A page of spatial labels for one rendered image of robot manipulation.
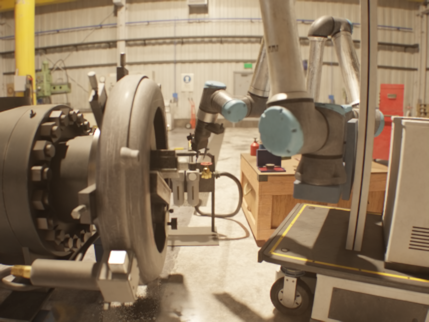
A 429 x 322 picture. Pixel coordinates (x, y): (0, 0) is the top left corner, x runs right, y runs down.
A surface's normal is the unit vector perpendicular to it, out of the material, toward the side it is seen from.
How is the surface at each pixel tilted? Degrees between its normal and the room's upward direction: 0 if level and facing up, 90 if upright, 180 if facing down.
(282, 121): 95
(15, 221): 102
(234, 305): 0
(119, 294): 113
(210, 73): 90
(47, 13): 90
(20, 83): 90
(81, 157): 50
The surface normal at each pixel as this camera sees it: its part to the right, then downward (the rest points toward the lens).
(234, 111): 0.48, 0.55
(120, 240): 0.07, 0.36
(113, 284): 0.05, 0.55
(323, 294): -0.47, 0.16
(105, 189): 0.07, 0.00
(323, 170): -0.19, -0.17
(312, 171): -0.57, -0.19
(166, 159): 0.05, -0.23
